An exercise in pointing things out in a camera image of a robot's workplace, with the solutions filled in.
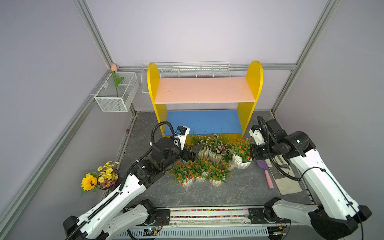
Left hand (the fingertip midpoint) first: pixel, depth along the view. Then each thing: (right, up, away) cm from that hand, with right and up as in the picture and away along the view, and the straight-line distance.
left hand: (193, 142), depth 68 cm
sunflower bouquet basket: (-37, -15, -4) cm, 41 cm away
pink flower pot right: (+14, -4, +15) cm, 21 cm away
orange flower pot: (+11, -15, +5) cm, 20 cm away
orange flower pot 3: (-5, -17, +10) cm, 21 cm away
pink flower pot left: (+3, 0, +16) cm, 16 cm away
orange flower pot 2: (+4, -15, +8) cm, 17 cm away
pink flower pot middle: (+7, -1, +15) cm, 16 cm away
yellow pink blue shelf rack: (+8, +23, +54) cm, 59 cm away
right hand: (+27, -5, +1) cm, 27 cm away
